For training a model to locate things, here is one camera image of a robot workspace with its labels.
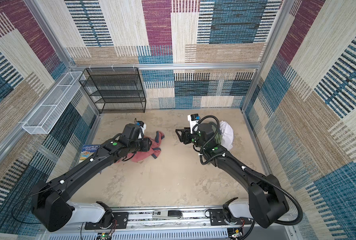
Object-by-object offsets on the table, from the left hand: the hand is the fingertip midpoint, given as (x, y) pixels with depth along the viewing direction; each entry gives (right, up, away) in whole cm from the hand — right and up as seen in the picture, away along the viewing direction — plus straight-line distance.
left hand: (149, 139), depth 81 cm
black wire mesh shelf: (-30, +33, +28) cm, 52 cm away
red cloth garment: (+1, -9, +13) cm, 16 cm away
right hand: (+16, +5, 0) cm, 17 cm away
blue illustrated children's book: (-42, -8, +15) cm, 45 cm away
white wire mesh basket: (-48, +14, -7) cm, 50 cm away
